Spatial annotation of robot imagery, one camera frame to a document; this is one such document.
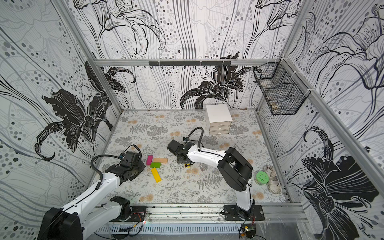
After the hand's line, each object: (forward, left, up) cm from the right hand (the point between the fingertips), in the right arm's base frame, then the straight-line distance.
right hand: (187, 157), depth 91 cm
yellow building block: (-11, -2, +16) cm, 19 cm away
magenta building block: (-1, +24, -2) cm, 24 cm away
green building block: (-4, +19, -2) cm, 20 cm away
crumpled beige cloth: (-17, -48, 0) cm, 51 cm away
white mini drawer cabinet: (+22, -21, +10) cm, 32 cm away
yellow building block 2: (-10, +18, -2) cm, 21 cm away
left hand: (-7, +25, 0) cm, 26 cm away
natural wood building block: (-1, +17, -2) cm, 17 cm away
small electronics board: (-36, -32, -4) cm, 48 cm away
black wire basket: (+29, -58, +27) cm, 71 cm away
